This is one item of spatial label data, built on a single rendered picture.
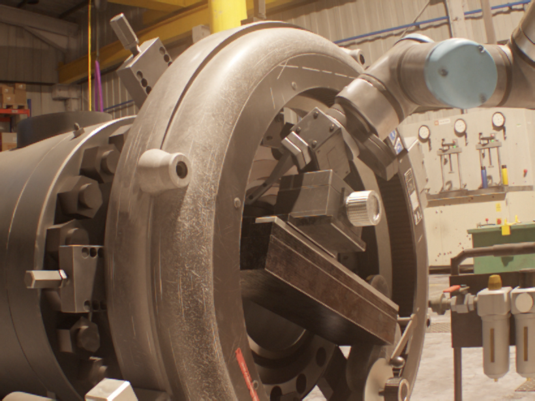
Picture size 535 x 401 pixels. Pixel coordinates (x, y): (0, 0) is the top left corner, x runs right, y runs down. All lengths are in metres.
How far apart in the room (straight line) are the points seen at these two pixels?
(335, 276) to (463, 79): 0.32
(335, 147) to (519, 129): 6.68
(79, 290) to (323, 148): 0.36
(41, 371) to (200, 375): 0.43
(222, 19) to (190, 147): 4.17
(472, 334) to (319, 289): 1.00
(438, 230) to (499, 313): 5.71
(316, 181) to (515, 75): 0.31
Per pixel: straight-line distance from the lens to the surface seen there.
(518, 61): 0.95
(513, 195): 7.04
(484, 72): 0.89
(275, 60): 0.93
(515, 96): 0.95
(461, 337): 1.88
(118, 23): 0.91
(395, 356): 1.16
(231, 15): 4.95
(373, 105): 0.95
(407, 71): 0.93
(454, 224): 7.31
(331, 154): 0.94
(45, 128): 1.35
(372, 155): 0.93
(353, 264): 1.31
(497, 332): 1.77
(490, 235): 4.34
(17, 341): 1.15
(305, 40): 1.02
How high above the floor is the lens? 0.67
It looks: 1 degrees up
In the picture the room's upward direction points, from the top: 5 degrees counter-clockwise
